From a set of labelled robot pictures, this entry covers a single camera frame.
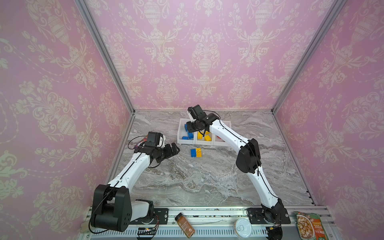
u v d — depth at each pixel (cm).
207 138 100
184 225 68
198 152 95
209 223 73
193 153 97
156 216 73
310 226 71
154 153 68
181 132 106
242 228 67
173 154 77
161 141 73
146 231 73
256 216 73
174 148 78
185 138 102
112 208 41
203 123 69
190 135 101
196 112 74
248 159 59
